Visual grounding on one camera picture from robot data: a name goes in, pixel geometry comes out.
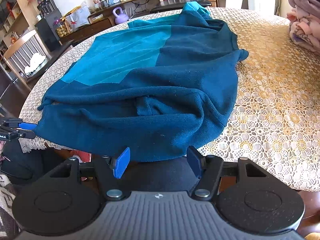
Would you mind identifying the black drinks machine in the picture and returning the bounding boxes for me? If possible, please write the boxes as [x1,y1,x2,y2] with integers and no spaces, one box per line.
[37,0,57,15]

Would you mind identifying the wooden TV stand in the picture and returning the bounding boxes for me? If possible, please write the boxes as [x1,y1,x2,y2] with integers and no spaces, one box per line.
[59,0,218,45]

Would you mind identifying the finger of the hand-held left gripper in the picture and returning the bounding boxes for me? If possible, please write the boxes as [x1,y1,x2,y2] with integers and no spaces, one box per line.
[17,131,36,140]
[1,118,38,131]

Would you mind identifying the teal blue sweater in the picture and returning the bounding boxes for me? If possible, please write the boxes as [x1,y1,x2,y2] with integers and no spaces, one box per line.
[35,2,250,162]

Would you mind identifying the folded mauve garment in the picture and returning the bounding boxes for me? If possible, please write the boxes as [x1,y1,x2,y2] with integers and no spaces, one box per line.
[288,0,320,18]

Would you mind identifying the white crumpled cloth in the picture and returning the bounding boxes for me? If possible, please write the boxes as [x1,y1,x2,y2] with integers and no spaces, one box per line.
[24,52,47,75]

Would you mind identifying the purple kettlebell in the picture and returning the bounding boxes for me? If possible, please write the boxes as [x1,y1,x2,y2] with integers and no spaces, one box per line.
[112,7,130,23]

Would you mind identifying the wooden shelf cabinet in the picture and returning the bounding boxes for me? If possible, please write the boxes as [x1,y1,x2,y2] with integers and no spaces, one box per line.
[0,0,34,63]

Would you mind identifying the grey gift bag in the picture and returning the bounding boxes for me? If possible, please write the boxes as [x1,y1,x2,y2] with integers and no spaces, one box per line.
[66,5,91,29]

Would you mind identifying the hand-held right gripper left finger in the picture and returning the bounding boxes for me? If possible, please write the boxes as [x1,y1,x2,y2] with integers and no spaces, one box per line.
[47,147,131,200]

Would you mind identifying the person's black trousers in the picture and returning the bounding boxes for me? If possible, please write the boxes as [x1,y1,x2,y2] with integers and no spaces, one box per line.
[0,139,199,197]

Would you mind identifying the black white patterned cloth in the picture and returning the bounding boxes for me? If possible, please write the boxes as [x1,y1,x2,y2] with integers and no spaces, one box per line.
[0,174,22,234]

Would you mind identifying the jar of gold chocolates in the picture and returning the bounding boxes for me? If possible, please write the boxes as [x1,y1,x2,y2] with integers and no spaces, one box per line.
[54,17,68,37]

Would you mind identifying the folded pink garment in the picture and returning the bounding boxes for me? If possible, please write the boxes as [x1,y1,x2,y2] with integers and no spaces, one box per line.
[286,11,320,53]

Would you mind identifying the yellow gift bag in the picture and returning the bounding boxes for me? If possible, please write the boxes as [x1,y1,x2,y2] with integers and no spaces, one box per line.
[61,6,82,18]

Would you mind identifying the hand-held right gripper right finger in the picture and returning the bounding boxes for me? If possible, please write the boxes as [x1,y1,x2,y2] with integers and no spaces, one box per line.
[187,146,267,201]

